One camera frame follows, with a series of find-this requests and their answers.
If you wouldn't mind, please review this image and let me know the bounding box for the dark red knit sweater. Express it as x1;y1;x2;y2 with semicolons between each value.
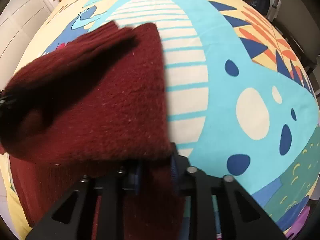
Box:
1;22;171;226

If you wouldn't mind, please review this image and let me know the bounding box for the white wardrobe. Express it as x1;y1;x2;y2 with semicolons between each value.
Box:
0;0;59;87

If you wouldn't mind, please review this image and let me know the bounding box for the dinosaur print bed cover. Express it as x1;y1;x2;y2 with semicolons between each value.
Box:
1;0;319;239

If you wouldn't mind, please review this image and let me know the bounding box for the grey upholstered chair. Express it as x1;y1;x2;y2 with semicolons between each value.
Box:
272;0;319;75

